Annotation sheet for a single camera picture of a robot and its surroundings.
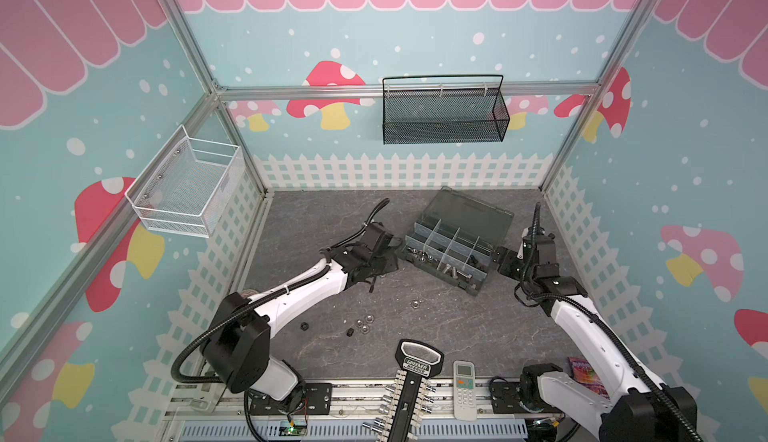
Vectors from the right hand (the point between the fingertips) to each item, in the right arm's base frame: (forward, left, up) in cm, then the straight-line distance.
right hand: (504, 255), depth 84 cm
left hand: (-1, +32, -2) cm, 32 cm away
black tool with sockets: (-32, +27, -13) cm, 44 cm away
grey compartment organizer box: (+15, +10, -12) cm, 21 cm away
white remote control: (-32, +14, -13) cm, 37 cm away
